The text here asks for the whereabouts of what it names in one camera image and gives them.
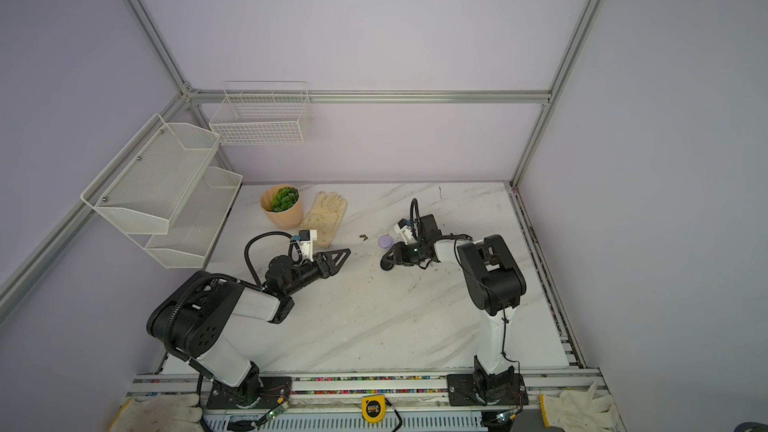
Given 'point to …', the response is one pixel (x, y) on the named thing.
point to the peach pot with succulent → (282, 204)
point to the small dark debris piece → (363, 236)
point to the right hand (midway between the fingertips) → (387, 257)
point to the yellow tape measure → (374, 407)
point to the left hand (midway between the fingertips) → (346, 253)
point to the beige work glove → (324, 217)
